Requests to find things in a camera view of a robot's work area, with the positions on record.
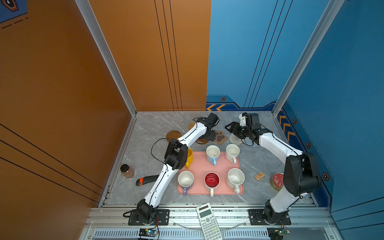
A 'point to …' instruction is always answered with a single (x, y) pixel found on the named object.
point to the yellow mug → (190, 157)
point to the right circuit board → (276, 233)
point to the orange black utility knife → (142, 180)
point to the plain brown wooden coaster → (172, 134)
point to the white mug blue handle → (213, 152)
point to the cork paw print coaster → (220, 138)
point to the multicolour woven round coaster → (234, 139)
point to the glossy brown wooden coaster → (202, 141)
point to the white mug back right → (232, 152)
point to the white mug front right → (235, 177)
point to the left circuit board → (147, 232)
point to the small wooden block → (259, 175)
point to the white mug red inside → (211, 182)
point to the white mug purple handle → (185, 179)
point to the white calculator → (208, 222)
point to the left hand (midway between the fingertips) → (207, 134)
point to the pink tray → (200, 167)
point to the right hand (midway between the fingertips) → (227, 128)
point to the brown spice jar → (127, 171)
